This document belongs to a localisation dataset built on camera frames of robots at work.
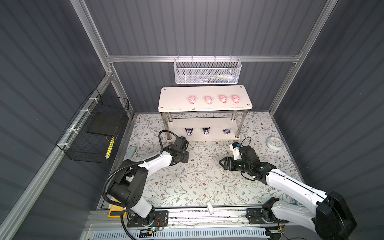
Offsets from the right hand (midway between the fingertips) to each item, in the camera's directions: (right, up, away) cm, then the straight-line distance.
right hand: (224, 163), depth 83 cm
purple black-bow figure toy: (+4, +17, +14) cm, 23 cm away
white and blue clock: (+37, +9, +16) cm, 41 cm away
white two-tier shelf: (-9, +31, +37) cm, 50 cm away
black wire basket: (-67, +16, -10) cm, 69 cm away
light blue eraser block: (-58, +3, +11) cm, 59 cm away
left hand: (-23, +2, +10) cm, 25 cm away
